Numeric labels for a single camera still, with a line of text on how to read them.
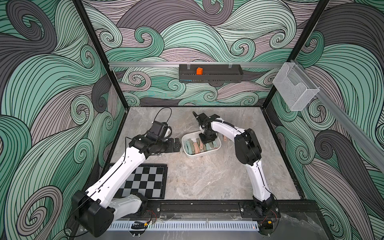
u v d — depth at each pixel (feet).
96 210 1.18
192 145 3.11
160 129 1.87
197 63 3.07
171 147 2.16
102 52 2.89
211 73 3.16
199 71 2.96
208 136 2.81
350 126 1.88
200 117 2.73
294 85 2.57
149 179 2.62
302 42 2.71
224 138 2.24
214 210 2.46
